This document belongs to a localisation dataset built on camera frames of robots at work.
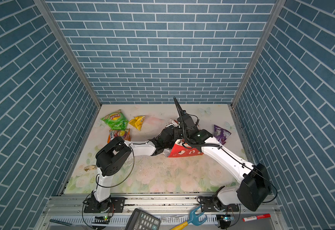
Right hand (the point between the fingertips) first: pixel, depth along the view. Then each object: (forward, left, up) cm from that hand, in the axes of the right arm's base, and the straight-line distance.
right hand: (173, 127), depth 80 cm
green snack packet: (+13, +43, -13) cm, 47 cm away
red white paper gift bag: (-12, -4, -4) cm, 13 cm away
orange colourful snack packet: (+3, +34, -14) cm, 37 cm away
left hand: (0, -8, -14) cm, 16 cm away
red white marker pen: (-37, -43, -21) cm, 60 cm away
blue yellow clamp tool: (-40, -14, -19) cm, 46 cm away
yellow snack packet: (+14, +28, -14) cm, 34 cm away
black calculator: (-42, +13, -19) cm, 48 cm away
